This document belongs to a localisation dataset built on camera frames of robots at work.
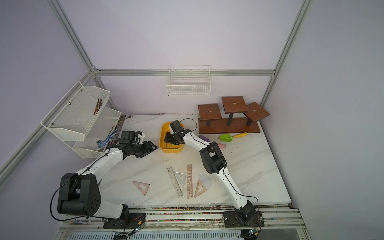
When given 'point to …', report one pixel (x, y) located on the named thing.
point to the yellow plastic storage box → (167, 147)
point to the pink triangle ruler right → (197, 193)
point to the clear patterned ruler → (175, 182)
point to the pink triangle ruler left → (138, 184)
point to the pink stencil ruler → (189, 181)
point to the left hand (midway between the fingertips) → (153, 150)
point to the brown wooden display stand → (236, 118)
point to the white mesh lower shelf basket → (104, 123)
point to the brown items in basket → (99, 103)
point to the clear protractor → (205, 180)
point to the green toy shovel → (227, 137)
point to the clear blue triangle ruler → (181, 178)
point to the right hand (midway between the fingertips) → (166, 141)
